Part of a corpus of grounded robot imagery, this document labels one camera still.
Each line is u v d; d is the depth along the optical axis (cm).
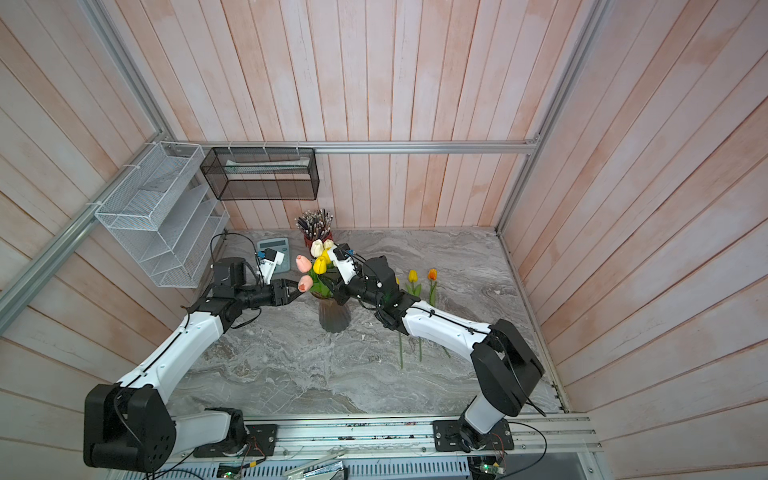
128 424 39
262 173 103
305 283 70
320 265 72
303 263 72
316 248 74
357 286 68
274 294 70
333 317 87
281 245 113
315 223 98
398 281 62
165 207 78
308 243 101
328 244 76
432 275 104
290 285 72
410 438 75
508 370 44
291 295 74
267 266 73
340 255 65
